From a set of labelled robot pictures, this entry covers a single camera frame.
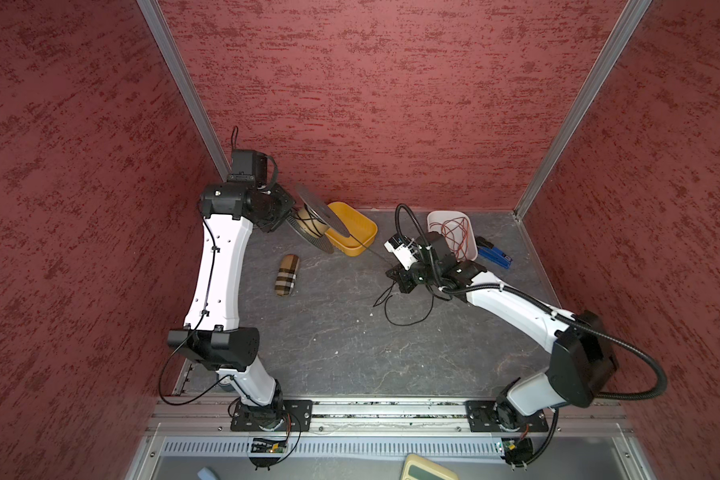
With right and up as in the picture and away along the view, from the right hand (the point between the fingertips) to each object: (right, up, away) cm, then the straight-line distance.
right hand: (386, 279), depth 82 cm
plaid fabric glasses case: (-33, -2, +15) cm, 37 cm away
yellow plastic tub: (-8, +15, +32) cm, 36 cm away
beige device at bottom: (+6, -41, -16) cm, 44 cm away
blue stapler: (+38, +7, +24) cm, 46 cm away
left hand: (-24, +18, -9) cm, 31 cm away
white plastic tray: (+24, +21, +33) cm, 45 cm away
